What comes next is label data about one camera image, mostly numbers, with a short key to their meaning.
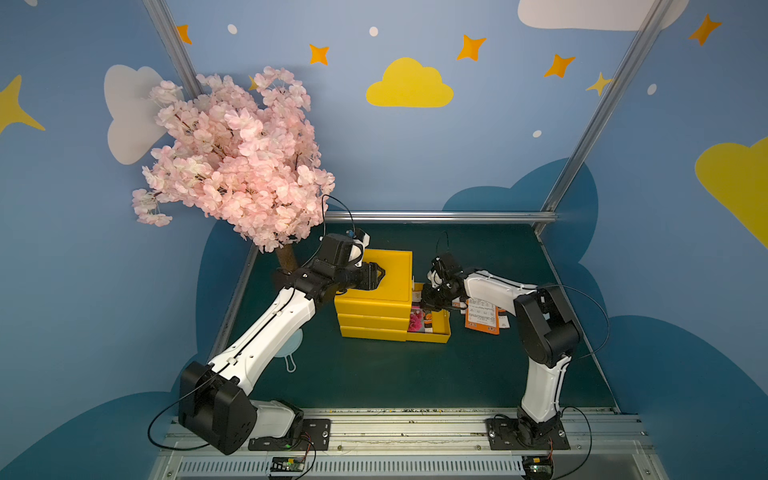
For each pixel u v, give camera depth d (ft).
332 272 1.92
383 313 2.58
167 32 2.33
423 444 2.41
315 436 2.45
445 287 2.46
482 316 3.14
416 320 3.08
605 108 2.83
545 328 1.70
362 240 2.34
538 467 2.39
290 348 2.90
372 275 2.35
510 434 2.45
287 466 2.35
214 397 1.28
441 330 3.05
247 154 1.66
